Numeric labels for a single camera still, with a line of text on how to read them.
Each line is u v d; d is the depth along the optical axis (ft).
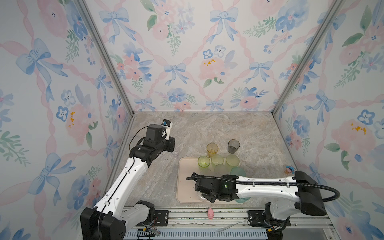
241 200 2.43
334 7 2.27
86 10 2.30
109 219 1.23
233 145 3.22
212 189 1.80
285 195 1.39
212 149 3.22
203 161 2.97
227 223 2.40
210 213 2.45
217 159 3.02
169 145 2.26
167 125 2.19
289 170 2.80
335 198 1.41
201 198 2.19
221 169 2.80
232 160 3.00
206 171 2.71
